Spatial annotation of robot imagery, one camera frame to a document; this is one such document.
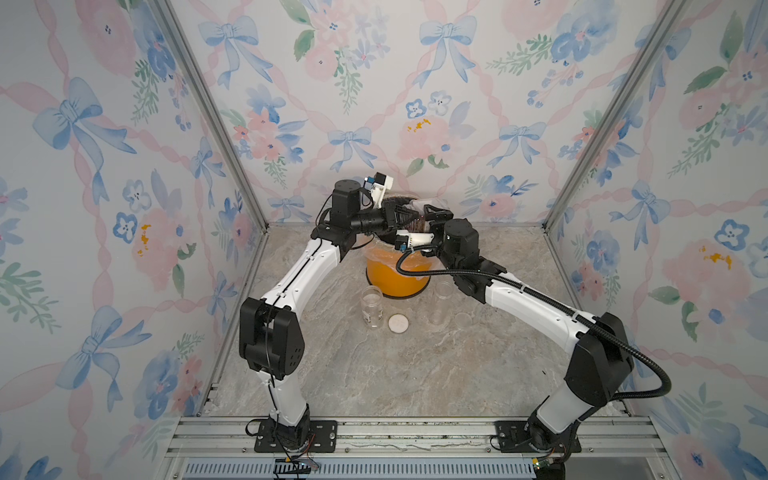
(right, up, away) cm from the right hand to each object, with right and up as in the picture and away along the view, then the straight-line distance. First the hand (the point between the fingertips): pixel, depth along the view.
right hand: (422, 205), depth 81 cm
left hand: (-1, -4, -7) cm, 8 cm away
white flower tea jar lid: (-6, -35, +11) cm, 37 cm away
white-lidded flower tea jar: (-14, -27, +6) cm, 31 cm away
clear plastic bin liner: (-11, -13, 0) cm, 17 cm away
